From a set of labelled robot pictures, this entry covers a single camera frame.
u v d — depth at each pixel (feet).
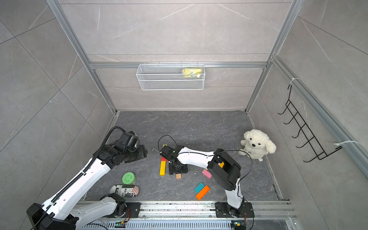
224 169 1.55
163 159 2.35
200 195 2.57
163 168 2.88
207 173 2.81
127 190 2.51
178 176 2.73
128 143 1.87
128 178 2.63
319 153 1.93
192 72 2.76
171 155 2.09
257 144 2.65
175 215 2.39
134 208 2.40
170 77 3.30
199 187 2.63
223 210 2.40
